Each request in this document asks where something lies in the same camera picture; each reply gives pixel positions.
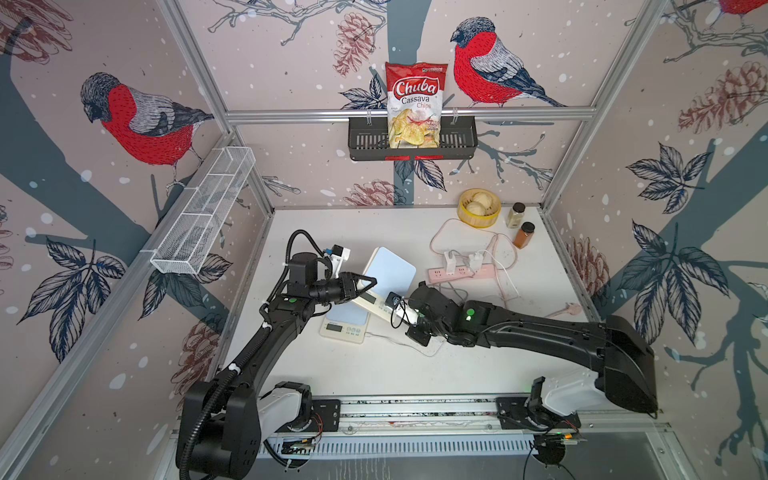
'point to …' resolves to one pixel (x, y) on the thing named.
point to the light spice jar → (516, 215)
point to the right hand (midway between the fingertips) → (403, 315)
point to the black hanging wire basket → (368, 138)
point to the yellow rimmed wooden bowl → (477, 221)
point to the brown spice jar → (524, 235)
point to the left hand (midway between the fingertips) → (378, 281)
